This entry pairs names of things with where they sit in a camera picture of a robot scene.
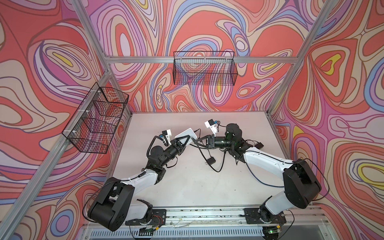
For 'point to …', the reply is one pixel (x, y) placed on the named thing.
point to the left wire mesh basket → (93, 126)
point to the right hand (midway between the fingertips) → (196, 145)
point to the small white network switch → (188, 132)
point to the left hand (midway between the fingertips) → (192, 139)
